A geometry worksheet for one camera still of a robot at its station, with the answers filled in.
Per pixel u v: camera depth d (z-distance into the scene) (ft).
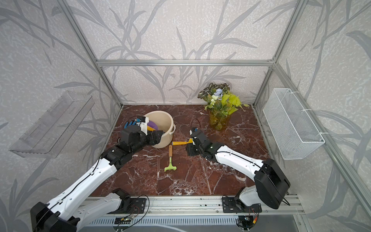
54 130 2.26
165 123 3.19
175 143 3.11
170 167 2.86
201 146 2.07
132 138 1.83
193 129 2.47
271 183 1.35
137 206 2.41
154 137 2.19
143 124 2.19
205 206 2.47
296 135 1.93
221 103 3.07
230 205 2.38
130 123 3.45
